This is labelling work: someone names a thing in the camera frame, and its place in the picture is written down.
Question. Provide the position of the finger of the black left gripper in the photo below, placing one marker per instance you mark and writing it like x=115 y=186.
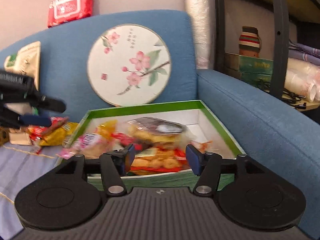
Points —
x=33 y=120
x=50 y=104

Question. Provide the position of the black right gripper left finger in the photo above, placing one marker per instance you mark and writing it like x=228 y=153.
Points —
x=113 y=166

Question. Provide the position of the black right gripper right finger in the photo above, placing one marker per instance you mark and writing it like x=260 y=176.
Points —
x=207 y=166

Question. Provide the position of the red orange snack packet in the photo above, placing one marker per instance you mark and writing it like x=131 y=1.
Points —
x=41 y=131

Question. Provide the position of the yellow gold chip bag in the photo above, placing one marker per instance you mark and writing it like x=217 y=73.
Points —
x=57 y=136

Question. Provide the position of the large green beige grain bag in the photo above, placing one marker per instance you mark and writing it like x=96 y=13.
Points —
x=26 y=62

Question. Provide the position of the pink lemon snack packet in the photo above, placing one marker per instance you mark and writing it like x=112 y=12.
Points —
x=91 y=145

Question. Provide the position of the orange barcode snack packet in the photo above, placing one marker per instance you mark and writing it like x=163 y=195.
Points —
x=157 y=160

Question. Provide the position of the green white cardboard box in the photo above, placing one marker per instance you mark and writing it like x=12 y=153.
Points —
x=207 y=134

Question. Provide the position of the light blue striped sheet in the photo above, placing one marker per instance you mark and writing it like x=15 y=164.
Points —
x=21 y=165

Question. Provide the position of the silver foil snack tray pack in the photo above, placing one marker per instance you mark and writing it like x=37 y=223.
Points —
x=158 y=132

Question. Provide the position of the blue fabric sofa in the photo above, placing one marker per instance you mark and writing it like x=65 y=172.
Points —
x=271 y=132

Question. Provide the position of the red wet wipes pack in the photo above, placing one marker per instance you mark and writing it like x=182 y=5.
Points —
x=63 y=11

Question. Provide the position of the green cardboard boxes on shelf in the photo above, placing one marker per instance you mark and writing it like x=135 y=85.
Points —
x=250 y=70

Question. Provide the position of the striped ceramic vase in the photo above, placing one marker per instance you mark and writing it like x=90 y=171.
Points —
x=249 y=42

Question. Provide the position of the clear plastic cup stack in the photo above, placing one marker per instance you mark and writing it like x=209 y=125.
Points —
x=203 y=22

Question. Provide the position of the dark metal storage shelf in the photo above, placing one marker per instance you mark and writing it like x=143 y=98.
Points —
x=303 y=12

